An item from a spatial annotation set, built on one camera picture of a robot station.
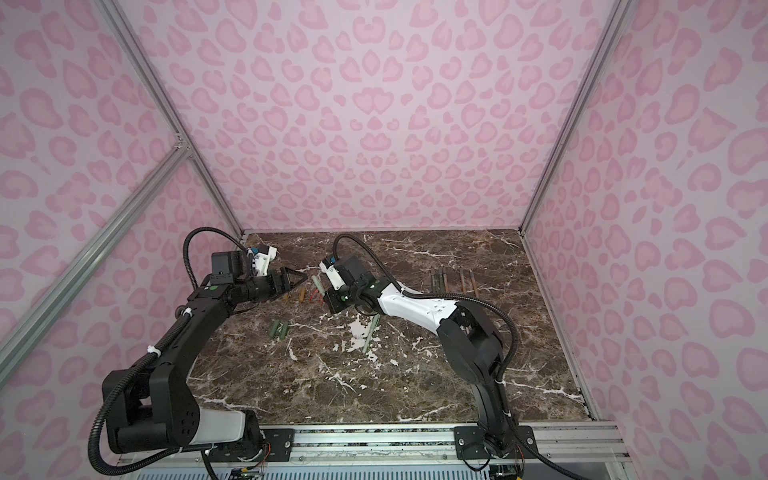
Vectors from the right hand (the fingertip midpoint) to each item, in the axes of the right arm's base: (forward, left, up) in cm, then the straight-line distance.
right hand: (327, 295), depth 85 cm
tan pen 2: (+17, -46, -15) cm, 51 cm away
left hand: (+2, +6, +6) cm, 9 cm away
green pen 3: (+15, -36, -13) cm, 41 cm away
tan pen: (+12, -42, -15) cm, 46 cm away
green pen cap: (-4, +19, -13) cm, 23 cm away
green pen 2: (+15, -32, -14) cm, 38 cm away
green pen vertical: (-2, -13, -15) cm, 19 cm away
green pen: (+3, +3, +1) cm, 4 cm away
